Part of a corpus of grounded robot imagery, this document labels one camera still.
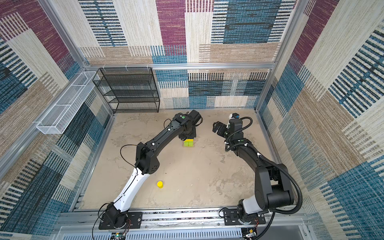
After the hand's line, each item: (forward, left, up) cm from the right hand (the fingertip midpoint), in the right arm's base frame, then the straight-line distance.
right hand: (219, 127), depth 90 cm
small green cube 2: (-2, +18, -13) cm, 22 cm away
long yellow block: (-8, +18, -1) cm, 20 cm away
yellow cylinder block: (-28, +34, -13) cm, 46 cm away
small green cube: (-2, +20, -13) cm, 24 cm away
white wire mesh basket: (-6, +79, +19) cm, 81 cm away
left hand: (0, +16, -7) cm, 18 cm away
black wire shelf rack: (+34, +60, +4) cm, 69 cm away
